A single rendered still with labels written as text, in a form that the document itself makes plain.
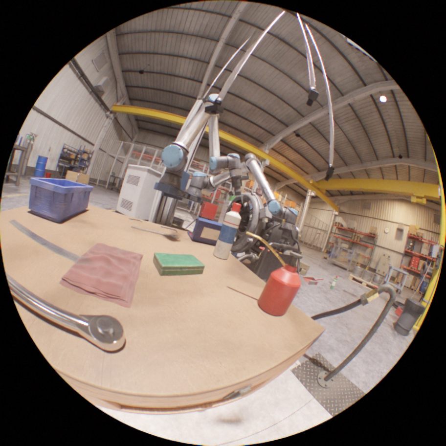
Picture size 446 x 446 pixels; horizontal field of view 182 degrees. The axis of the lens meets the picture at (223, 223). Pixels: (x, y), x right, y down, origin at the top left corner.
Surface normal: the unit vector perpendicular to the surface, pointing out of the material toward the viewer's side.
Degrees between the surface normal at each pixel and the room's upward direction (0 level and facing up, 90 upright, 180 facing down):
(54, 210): 90
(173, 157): 95
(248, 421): 0
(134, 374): 0
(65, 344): 0
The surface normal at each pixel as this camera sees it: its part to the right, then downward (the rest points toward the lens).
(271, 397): 0.30, -0.95
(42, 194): 0.51, 0.23
